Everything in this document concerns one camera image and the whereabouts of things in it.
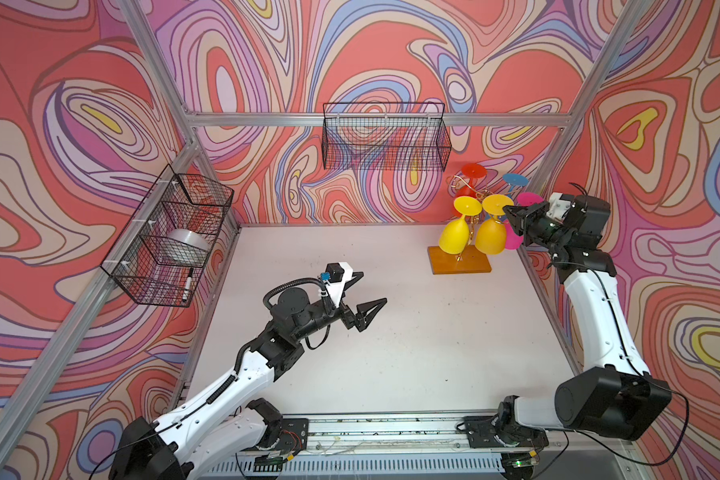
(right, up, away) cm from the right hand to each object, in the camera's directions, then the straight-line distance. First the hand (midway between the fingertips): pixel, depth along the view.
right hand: (502, 211), depth 73 cm
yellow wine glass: (0, -5, +5) cm, 8 cm away
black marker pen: (-78, -18, 0) cm, 80 cm away
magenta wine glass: (+8, -7, +11) cm, 16 cm away
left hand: (-32, -18, -7) cm, 38 cm away
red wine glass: (-2, +14, +15) cm, 21 cm away
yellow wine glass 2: (-9, -5, +11) cm, 15 cm away
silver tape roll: (-78, -9, -3) cm, 78 cm away
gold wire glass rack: (-1, +7, +11) cm, 13 cm away
